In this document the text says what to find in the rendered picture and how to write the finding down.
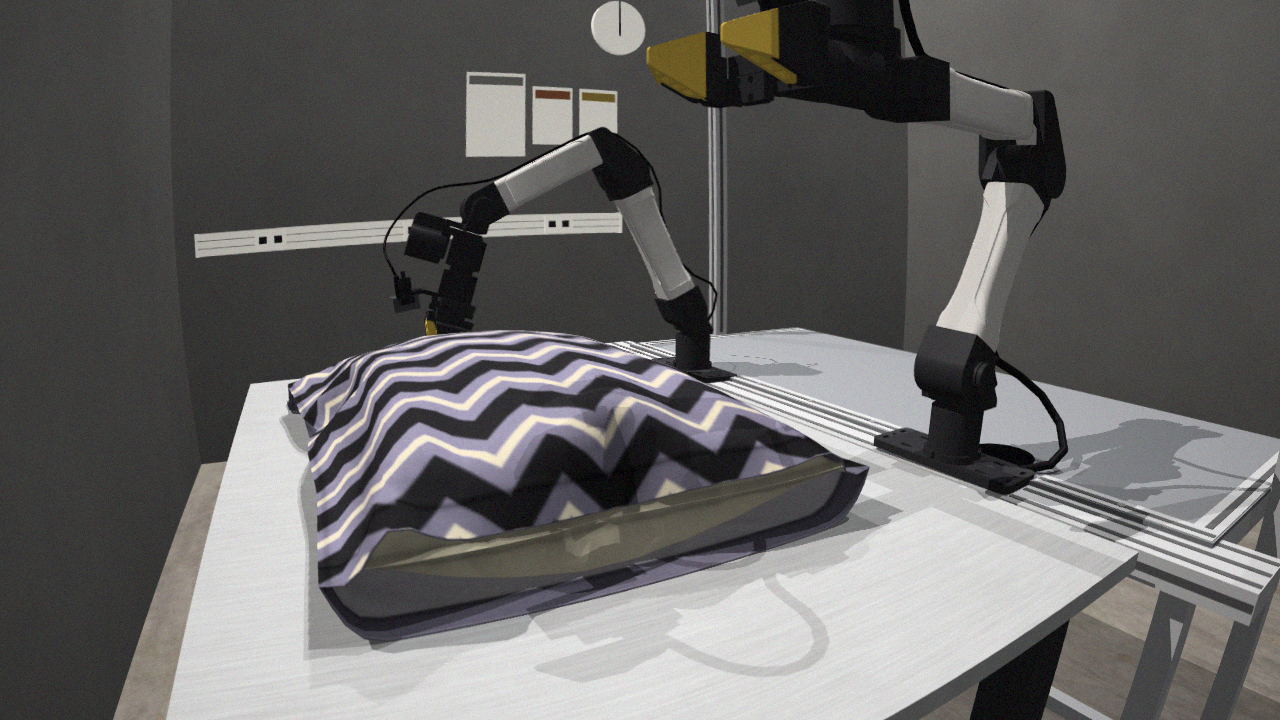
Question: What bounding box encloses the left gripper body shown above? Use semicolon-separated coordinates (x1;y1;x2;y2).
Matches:
660;0;847;108

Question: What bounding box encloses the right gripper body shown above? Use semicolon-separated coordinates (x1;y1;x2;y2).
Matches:
424;269;477;334

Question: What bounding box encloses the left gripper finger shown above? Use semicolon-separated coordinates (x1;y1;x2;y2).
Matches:
721;8;797;85
646;31;707;101

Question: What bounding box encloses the cream pillow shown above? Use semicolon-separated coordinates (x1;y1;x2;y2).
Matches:
364;456;844;577

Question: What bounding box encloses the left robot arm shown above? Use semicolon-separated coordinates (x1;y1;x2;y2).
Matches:
817;0;1066;495

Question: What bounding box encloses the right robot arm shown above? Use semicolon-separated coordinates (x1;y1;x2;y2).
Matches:
404;127;737;383

